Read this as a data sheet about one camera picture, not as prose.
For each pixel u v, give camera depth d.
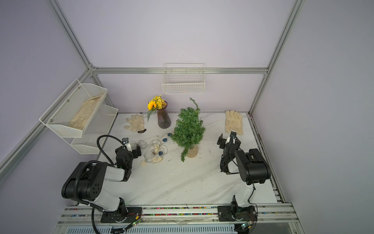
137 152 0.86
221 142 0.87
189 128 0.73
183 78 0.96
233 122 1.15
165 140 1.03
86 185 0.45
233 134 0.80
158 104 0.93
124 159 0.72
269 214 0.75
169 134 1.05
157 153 0.96
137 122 1.15
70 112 0.76
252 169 0.49
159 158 0.93
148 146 0.99
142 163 0.91
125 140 0.80
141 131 1.08
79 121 0.75
